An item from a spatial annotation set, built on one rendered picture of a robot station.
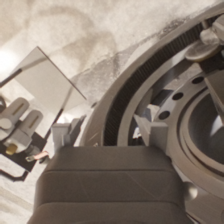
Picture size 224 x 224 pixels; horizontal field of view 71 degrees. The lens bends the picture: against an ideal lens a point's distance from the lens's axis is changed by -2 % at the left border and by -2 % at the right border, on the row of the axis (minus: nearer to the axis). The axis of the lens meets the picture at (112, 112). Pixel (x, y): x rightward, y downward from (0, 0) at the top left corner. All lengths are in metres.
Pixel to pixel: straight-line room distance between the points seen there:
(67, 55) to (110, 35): 0.26
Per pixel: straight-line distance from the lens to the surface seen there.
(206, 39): 0.51
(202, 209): 0.32
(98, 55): 0.92
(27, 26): 1.02
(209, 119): 0.52
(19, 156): 0.88
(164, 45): 0.54
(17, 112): 0.86
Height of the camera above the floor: 0.86
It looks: 51 degrees down
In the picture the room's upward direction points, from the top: 170 degrees counter-clockwise
